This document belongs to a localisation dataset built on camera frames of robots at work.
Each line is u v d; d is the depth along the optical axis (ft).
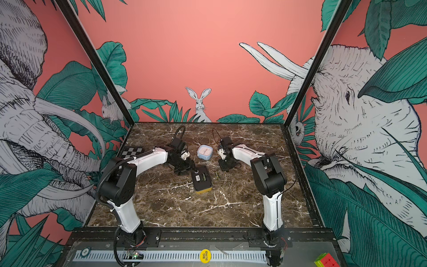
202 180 2.94
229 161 2.73
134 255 2.30
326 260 2.17
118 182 1.61
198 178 2.96
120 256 2.29
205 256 2.29
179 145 2.57
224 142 2.68
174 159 2.42
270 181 1.74
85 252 2.30
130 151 3.32
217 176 3.07
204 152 3.33
